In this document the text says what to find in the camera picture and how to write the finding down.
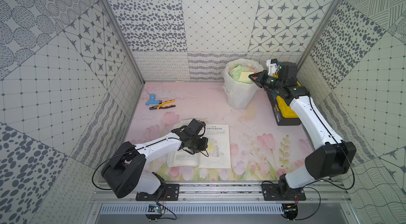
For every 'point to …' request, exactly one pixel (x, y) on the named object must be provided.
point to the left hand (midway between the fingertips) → (207, 142)
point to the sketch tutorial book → (216, 155)
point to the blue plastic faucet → (152, 96)
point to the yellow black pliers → (160, 105)
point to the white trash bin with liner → (241, 91)
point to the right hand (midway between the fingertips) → (248, 77)
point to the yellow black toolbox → (284, 115)
